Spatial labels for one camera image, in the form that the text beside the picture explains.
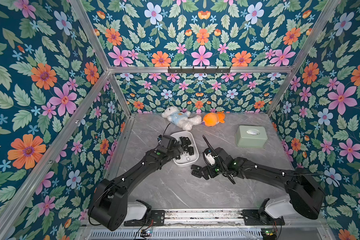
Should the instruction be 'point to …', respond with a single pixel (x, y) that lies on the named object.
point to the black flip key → (185, 141)
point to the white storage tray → (181, 160)
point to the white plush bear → (182, 120)
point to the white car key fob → (186, 154)
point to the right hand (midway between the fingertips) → (205, 169)
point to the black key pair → (191, 150)
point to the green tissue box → (251, 136)
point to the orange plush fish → (213, 119)
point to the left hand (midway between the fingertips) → (179, 149)
